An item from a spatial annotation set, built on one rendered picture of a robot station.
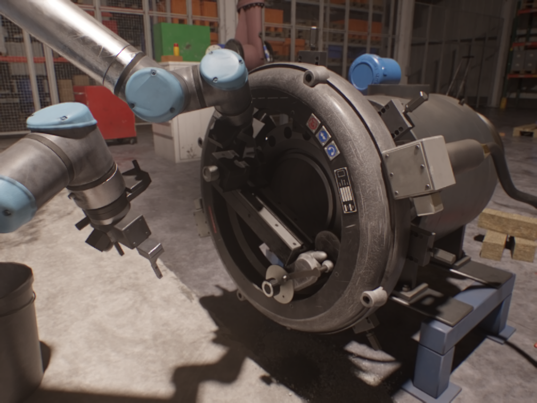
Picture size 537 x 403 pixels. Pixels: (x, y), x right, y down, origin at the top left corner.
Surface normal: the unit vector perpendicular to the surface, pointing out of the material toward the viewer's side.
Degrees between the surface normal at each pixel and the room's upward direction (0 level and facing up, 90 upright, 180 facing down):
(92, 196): 110
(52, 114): 20
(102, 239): 96
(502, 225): 90
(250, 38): 88
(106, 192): 101
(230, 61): 52
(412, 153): 90
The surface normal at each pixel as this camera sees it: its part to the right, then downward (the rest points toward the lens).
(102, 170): 0.81, 0.27
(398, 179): -0.75, 0.19
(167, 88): 0.14, 0.32
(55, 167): 0.88, -0.04
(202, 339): 0.00, -0.96
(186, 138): 0.57, 0.24
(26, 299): 1.00, 0.06
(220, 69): 0.00, -0.37
